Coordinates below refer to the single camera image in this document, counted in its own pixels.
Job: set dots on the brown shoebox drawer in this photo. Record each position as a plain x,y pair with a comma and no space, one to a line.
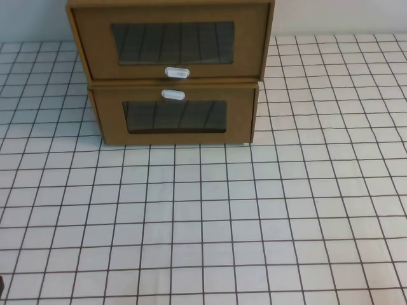
141,39

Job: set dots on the lower brown shoebox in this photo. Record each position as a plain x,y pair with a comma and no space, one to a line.
209,114

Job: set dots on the black object at edge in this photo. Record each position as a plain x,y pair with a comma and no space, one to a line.
1,285

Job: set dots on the white drawer handle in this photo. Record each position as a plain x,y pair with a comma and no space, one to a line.
175,72
173,94

